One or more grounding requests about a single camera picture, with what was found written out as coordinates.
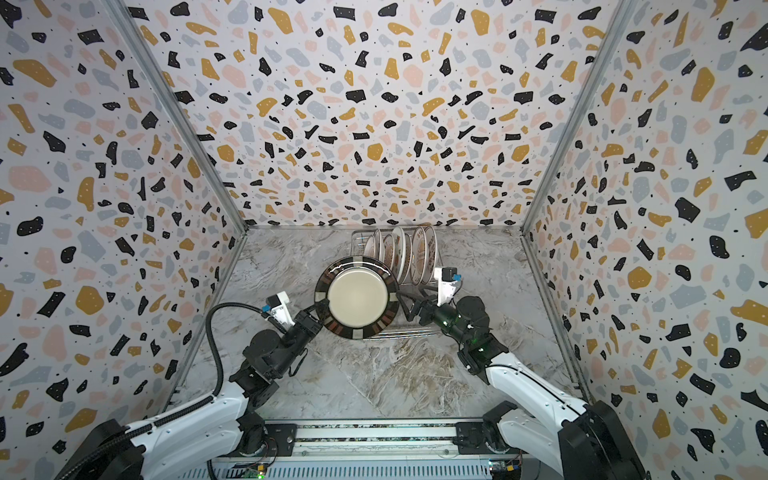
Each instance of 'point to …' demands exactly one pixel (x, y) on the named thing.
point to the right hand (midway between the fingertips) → (405, 288)
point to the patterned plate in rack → (418, 255)
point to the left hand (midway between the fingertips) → (328, 297)
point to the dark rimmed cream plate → (363, 297)
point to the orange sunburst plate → (370, 247)
